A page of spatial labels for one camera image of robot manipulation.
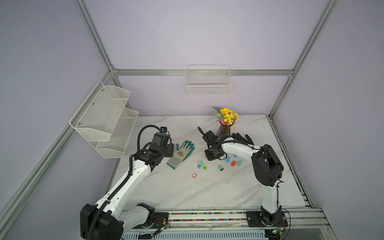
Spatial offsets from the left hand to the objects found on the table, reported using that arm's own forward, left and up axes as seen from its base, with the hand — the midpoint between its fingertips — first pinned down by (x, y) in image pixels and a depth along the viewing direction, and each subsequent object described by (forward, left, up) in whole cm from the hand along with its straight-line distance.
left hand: (164, 148), depth 81 cm
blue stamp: (-12, -35, +13) cm, 39 cm away
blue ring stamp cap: (-2, -20, -18) cm, 26 cm away
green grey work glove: (+6, -8, -17) cm, 20 cm away
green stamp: (-4, -33, -16) cm, 37 cm away
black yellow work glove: (+21, -48, -17) cm, 55 cm away
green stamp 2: (-1, -21, -16) cm, 26 cm away
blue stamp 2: (+2, -38, -17) cm, 41 cm away
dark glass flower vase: (+15, -36, -2) cm, 39 cm away
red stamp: (-1, -41, -16) cm, 44 cm away
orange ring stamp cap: (-9, -17, -17) cm, 25 cm away
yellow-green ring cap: (-3, -23, -18) cm, 29 cm away
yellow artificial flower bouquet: (+16, -35, +9) cm, 40 cm away
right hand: (+3, -28, -16) cm, 33 cm away
